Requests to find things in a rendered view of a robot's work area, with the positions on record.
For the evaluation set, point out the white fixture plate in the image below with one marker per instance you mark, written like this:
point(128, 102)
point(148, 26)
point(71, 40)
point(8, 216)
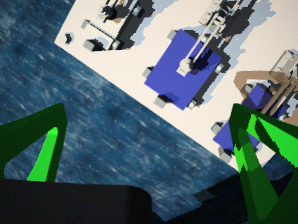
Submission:
point(250, 49)

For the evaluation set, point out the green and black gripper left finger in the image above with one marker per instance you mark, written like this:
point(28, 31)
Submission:
point(17, 135)

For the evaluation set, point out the blue rectangular block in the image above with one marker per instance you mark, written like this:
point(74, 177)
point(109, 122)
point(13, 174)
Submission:
point(167, 82)
point(256, 99)

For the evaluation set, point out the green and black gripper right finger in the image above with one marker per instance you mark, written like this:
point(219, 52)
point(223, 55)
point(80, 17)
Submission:
point(259, 194)

